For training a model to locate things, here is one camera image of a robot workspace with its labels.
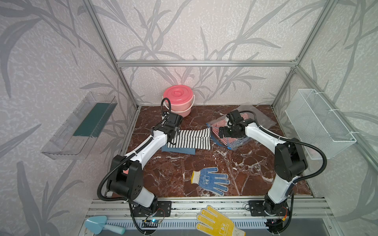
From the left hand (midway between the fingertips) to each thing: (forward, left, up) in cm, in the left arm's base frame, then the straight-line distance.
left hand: (169, 129), depth 89 cm
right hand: (+2, -35, -5) cm, 35 cm away
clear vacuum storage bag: (0, -46, +16) cm, 49 cm away
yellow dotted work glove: (-46, -25, -12) cm, 54 cm away
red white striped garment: (+11, -30, -11) cm, 34 cm away
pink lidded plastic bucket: (+23, -4, +4) cm, 24 cm away
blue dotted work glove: (-26, -25, -14) cm, 39 cm away
